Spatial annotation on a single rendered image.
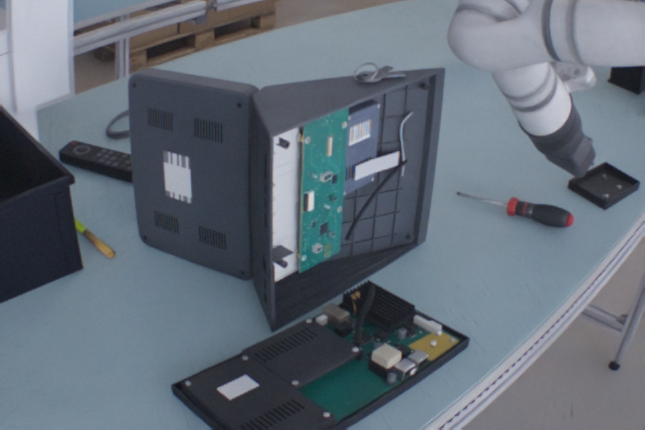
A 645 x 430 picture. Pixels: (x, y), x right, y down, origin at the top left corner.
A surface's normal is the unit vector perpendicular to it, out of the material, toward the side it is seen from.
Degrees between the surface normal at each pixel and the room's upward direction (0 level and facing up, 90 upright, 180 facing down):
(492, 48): 115
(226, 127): 90
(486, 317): 0
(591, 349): 0
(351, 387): 0
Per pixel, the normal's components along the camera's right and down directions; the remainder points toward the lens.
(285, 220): 0.75, 0.33
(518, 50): -0.34, 0.79
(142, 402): 0.05, -0.89
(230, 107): -0.37, 0.39
